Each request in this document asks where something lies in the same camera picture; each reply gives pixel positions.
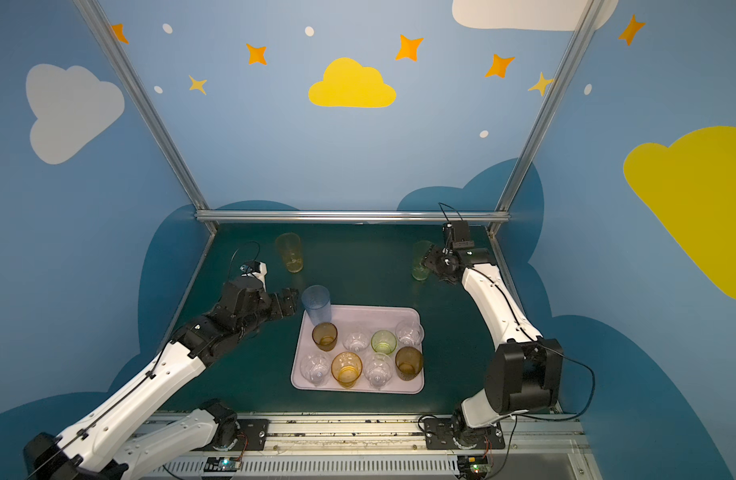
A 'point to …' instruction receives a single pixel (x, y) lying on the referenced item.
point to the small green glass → (384, 341)
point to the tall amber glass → (290, 247)
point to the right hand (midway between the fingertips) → (434, 260)
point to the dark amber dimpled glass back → (324, 335)
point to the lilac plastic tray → (368, 319)
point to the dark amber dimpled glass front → (408, 362)
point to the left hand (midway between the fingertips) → (288, 294)
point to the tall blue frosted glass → (316, 300)
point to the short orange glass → (346, 368)
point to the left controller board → (222, 464)
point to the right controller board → (472, 467)
